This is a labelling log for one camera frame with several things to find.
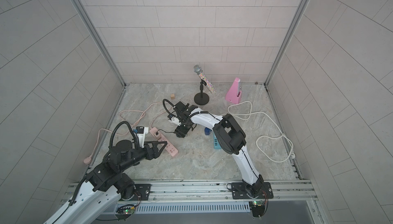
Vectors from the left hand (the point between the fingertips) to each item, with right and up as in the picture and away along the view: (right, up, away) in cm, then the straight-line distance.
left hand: (166, 143), depth 71 cm
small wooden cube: (-5, +22, +37) cm, 43 cm away
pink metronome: (+38, +23, +31) cm, 54 cm away
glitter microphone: (+15, +37, +16) cm, 43 cm away
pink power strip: (+1, -7, +11) cm, 13 cm away
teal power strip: (+25, -5, +13) cm, 29 cm away
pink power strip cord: (-45, -12, +10) cm, 48 cm away
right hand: (+5, +1, +22) cm, 22 cm away
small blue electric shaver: (+20, +2, +16) cm, 26 cm away
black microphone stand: (+16, +20, +37) cm, 45 cm away
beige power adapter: (-7, 0, +12) cm, 14 cm away
